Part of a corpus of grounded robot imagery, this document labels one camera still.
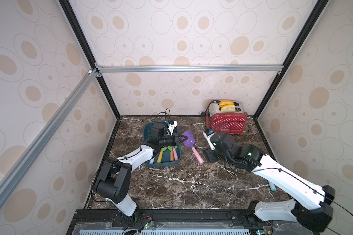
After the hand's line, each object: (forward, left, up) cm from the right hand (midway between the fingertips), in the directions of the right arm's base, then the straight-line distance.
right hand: (206, 150), depth 71 cm
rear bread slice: (+41, -14, -4) cm, 44 cm away
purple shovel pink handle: (+11, +17, -22) cm, 30 cm away
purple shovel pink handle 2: (+10, +8, -7) cm, 15 cm away
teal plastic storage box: (+5, +23, -21) cm, 31 cm away
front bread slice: (+37, -17, -5) cm, 41 cm away
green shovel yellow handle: (+8, +27, -22) cm, 35 cm away
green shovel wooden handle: (+11, +20, -21) cm, 31 cm away
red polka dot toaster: (+33, -16, -8) cm, 37 cm away
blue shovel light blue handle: (+5, +32, -21) cm, 38 cm away
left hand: (+11, +9, -4) cm, 14 cm away
